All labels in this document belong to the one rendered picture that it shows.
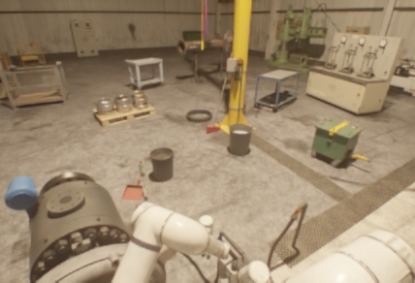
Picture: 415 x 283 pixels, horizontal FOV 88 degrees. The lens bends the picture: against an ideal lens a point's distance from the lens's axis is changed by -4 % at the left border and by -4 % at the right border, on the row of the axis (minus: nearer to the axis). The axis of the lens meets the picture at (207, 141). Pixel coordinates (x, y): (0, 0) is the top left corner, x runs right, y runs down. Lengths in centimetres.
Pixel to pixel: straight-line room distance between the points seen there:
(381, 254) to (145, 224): 67
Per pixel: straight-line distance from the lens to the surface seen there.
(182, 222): 83
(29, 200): 176
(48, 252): 155
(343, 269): 52
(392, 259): 58
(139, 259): 88
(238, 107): 434
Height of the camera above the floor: 190
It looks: 28 degrees down
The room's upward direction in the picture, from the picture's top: 1 degrees clockwise
